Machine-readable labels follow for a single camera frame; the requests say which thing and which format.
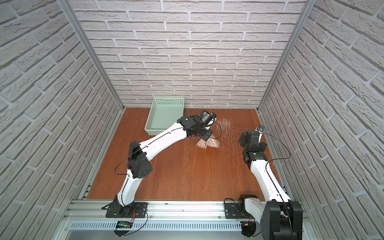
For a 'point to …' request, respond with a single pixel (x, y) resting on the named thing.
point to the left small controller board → (122, 224)
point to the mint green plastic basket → (165, 112)
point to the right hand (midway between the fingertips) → (248, 136)
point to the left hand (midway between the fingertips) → (206, 127)
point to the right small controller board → (248, 228)
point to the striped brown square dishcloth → (212, 142)
